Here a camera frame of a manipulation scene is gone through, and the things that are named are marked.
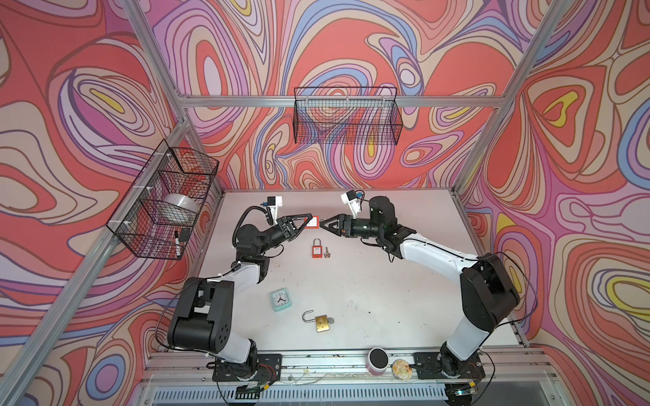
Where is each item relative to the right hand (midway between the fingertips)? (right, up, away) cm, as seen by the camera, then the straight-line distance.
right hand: (327, 232), depth 80 cm
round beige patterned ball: (+22, -40, -6) cm, 46 cm away
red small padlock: (-4, -8, +19) cm, 21 cm away
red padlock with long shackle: (-4, +3, -5) cm, 7 cm away
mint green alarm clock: (-16, -24, +5) cm, 29 cm away
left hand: (-4, +3, -5) cm, 8 cm away
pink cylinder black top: (+14, -36, -9) cm, 40 cm away
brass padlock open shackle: (-2, -29, +1) cm, 29 cm away
